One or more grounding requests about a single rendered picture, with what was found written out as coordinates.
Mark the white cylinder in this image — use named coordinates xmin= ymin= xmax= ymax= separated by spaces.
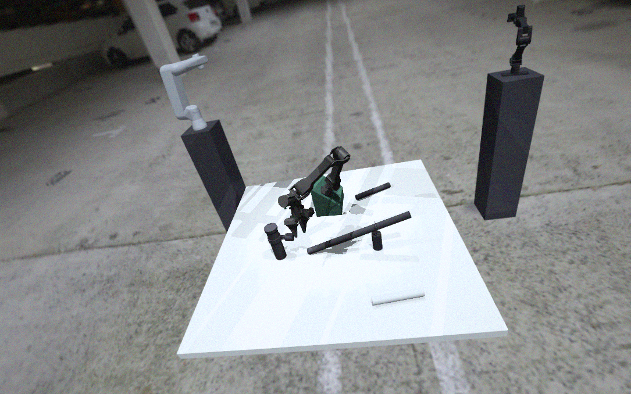
xmin=372 ymin=287 xmax=425 ymax=305

